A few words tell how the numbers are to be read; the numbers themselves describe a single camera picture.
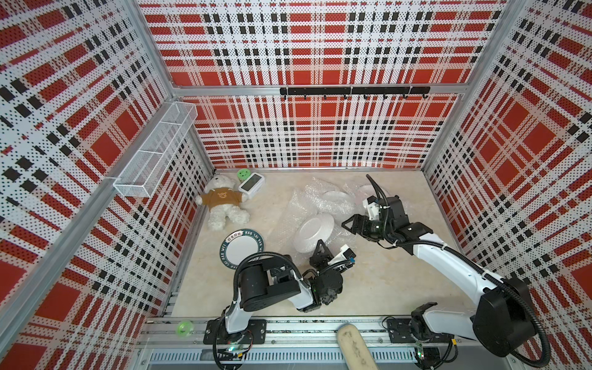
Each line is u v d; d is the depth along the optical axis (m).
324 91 0.88
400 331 0.73
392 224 0.63
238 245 0.93
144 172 0.93
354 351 0.67
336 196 1.05
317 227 0.86
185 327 0.75
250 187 1.09
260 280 0.50
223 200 1.01
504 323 0.40
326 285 0.63
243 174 1.14
